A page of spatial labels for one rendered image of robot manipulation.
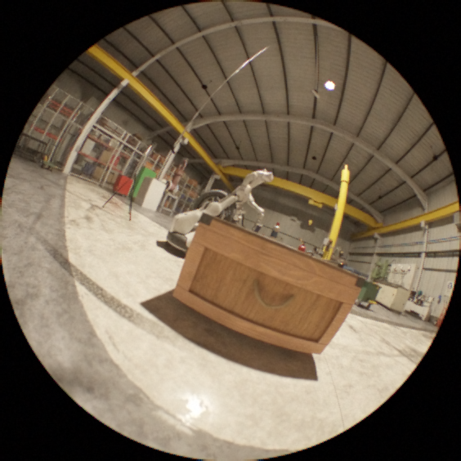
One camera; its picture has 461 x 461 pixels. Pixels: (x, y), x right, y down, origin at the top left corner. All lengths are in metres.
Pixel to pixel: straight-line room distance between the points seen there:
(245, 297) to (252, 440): 0.54
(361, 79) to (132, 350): 8.97
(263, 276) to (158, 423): 0.60
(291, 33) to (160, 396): 8.53
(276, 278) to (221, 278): 0.23
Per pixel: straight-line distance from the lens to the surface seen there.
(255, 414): 0.53
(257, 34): 8.19
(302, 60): 8.37
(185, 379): 0.50
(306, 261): 0.58
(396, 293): 5.89
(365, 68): 8.39
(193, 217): 1.53
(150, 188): 5.69
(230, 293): 0.62
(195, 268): 0.62
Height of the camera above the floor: 0.44
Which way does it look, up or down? level
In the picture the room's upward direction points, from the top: 22 degrees clockwise
